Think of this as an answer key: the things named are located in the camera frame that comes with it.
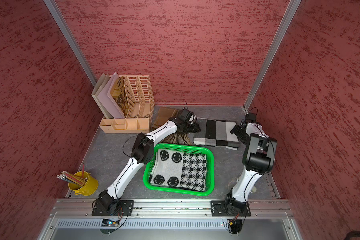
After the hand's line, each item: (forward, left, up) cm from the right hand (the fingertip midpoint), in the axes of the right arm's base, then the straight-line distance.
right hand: (235, 136), depth 98 cm
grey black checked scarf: (+5, +12, -2) cm, 13 cm away
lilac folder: (+15, +82, +23) cm, 87 cm away
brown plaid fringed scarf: (+21, +51, -1) cm, 56 cm away
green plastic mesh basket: (-19, +20, +4) cm, 28 cm away
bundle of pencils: (-29, +89, +9) cm, 94 cm away
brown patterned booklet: (+25, +79, +18) cm, 84 cm away
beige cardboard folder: (+13, +88, +16) cm, 90 cm away
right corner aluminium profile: (+33, -20, +18) cm, 42 cm away
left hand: (+5, +25, 0) cm, 26 cm away
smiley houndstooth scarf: (-22, +39, +1) cm, 45 cm away
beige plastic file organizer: (+33, +69, +8) cm, 77 cm away
